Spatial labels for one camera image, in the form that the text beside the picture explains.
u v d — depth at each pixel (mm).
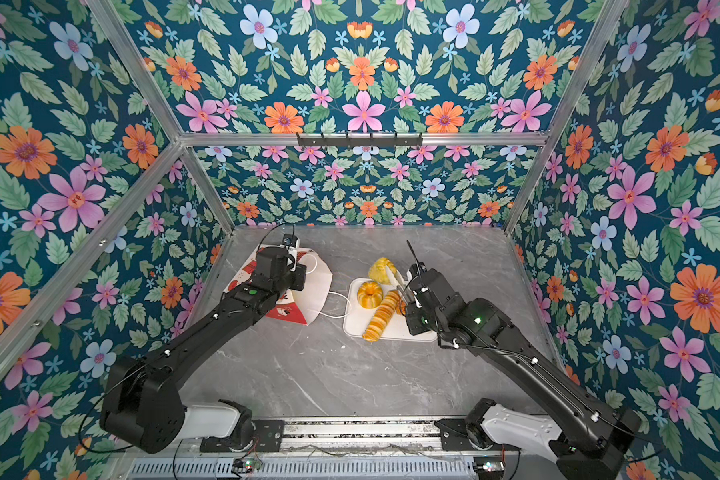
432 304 509
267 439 734
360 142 930
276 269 651
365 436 750
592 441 375
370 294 964
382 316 922
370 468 765
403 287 728
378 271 842
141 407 410
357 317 953
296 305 824
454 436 730
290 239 723
